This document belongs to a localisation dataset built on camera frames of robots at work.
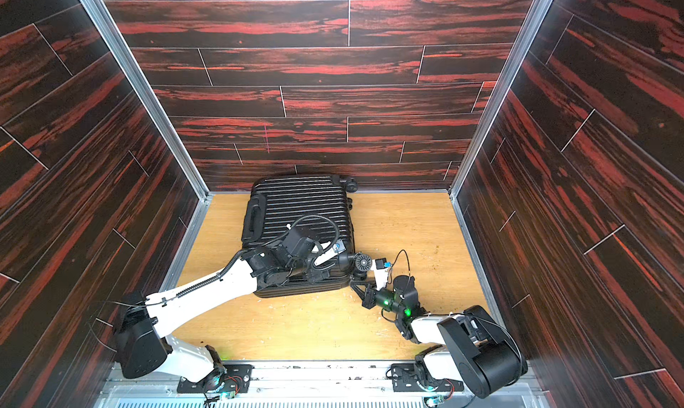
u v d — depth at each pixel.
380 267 0.77
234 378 0.73
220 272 0.49
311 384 0.74
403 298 0.66
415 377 0.73
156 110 0.91
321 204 0.89
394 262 0.76
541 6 0.68
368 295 0.75
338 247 0.66
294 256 0.58
